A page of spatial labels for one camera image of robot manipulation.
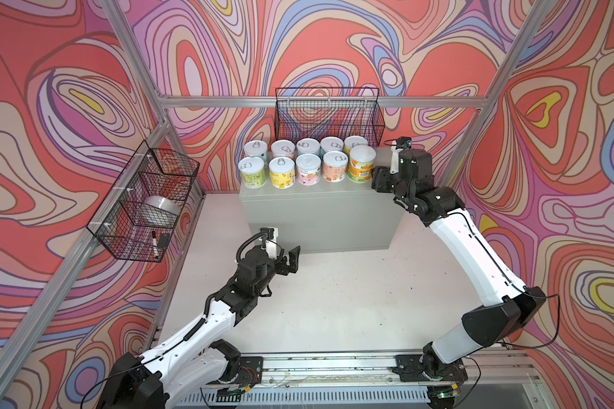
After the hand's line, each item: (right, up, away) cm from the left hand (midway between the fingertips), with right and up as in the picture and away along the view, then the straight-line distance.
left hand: (290, 244), depth 79 cm
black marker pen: (-39, +1, -7) cm, 39 cm away
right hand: (+28, +21, -4) cm, 35 cm away
